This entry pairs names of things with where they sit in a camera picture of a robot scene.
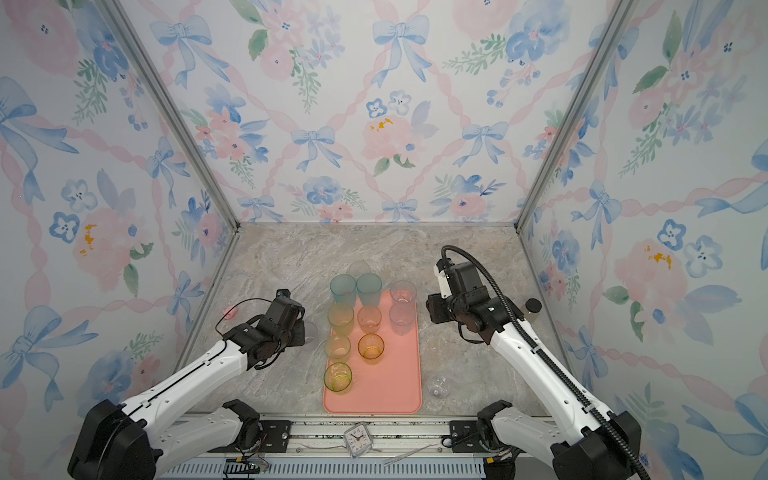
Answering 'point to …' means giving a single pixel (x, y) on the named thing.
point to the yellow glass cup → (371, 347)
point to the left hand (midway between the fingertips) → (298, 326)
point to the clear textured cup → (403, 291)
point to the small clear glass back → (358, 268)
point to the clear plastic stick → (406, 455)
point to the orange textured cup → (369, 319)
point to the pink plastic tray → (392, 386)
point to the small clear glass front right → (438, 387)
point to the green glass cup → (337, 377)
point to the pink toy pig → (231, 314)
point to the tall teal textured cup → (343, 288)
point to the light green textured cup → (337, 348)
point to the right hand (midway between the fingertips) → (435, 300)
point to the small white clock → (359, 439)
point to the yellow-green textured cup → (341, 317)
